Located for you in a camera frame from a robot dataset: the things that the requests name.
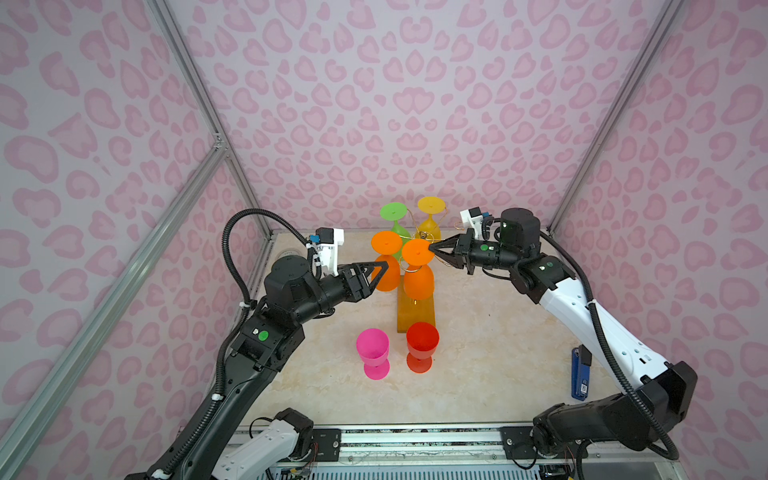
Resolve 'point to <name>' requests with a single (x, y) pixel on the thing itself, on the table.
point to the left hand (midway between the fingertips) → (382, 262)
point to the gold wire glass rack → (414, 315)
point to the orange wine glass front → (418, 280)
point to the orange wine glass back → (386, 244)
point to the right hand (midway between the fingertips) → (433, 247)
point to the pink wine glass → (373, 348)
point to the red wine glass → (422, 341)
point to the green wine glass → (394, 211)
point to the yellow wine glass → (429, 228)
